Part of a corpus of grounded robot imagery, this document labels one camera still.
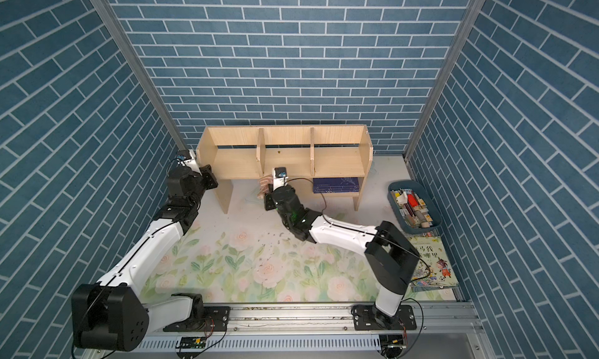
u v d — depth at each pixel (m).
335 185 0.91
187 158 0.68
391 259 0.46
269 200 0.71
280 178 0.69
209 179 0.72
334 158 0.87
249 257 0.87
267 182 0.79
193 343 0.72
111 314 0.39
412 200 1.00
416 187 1.11
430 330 0.73
